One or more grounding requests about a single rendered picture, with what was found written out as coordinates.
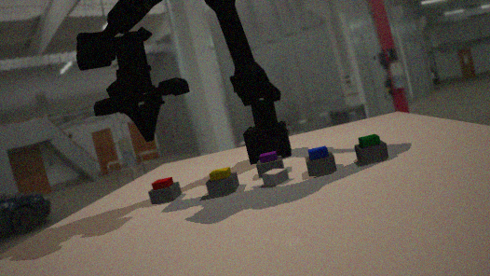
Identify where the green button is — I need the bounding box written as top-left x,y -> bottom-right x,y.
354,134 -> 388,164

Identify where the purple button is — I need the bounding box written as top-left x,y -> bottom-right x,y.
256,151 -> 284,178

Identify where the blue button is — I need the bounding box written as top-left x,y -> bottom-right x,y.
305,146 -> 337,176

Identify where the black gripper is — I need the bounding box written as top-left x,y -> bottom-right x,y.
93,59 -> 190,142

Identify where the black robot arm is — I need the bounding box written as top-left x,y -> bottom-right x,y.
76,0 -> 281,131

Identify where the red button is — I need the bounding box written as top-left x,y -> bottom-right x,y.
148,177 -> 183,204

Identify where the yellow button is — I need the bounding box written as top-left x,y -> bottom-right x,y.
206,167 -> 239,197

